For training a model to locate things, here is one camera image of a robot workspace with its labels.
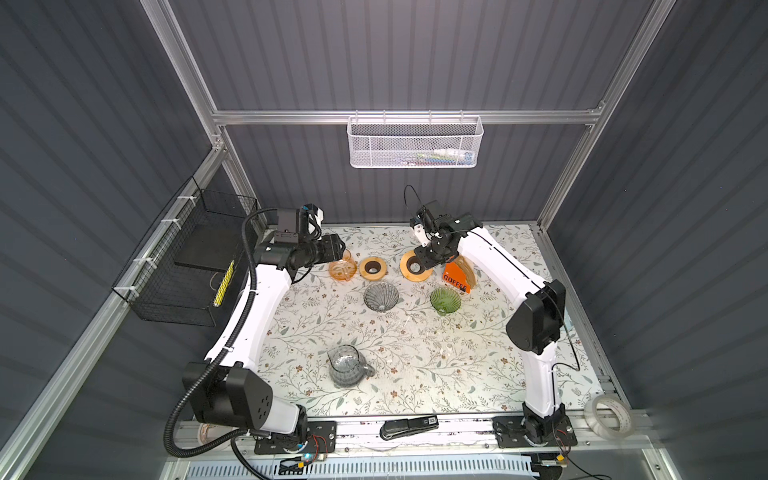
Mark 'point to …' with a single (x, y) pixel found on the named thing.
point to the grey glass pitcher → (348, 366)
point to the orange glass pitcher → (344, 269)
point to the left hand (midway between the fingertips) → (335, 246)
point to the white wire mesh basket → (409, 142)
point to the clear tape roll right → (622, 410)
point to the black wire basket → (179, 273)
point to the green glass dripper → (445, 300)
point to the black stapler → (396, 428)
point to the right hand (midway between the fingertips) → (427, 261)
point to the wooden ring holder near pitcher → (372, 276)
